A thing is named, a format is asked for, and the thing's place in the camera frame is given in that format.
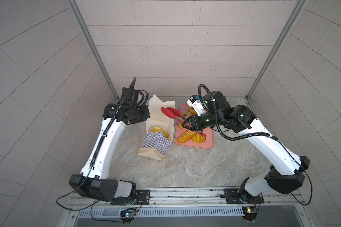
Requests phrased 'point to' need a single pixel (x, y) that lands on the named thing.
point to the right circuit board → (250, 213)
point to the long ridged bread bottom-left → (185, 136)
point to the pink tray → (208, 144)
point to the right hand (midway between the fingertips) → (185, 125)
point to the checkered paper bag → (154, 145)
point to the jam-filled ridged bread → (158, 129)
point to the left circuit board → (128, 213)
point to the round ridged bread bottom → (198, 138)
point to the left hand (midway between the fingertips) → (151, 113)
